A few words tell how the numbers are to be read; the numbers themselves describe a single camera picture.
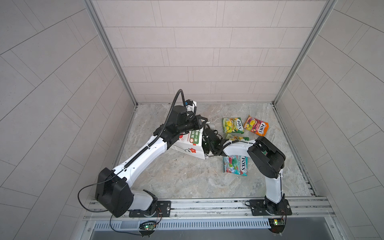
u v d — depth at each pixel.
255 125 0.99
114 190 0.38
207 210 0.72
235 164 0.83
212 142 0.72
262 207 0.71
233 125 1.01
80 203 0.40
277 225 0.68
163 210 0.71
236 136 0.95
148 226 0.64
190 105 0.66
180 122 0.58
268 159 0.50
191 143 0.77
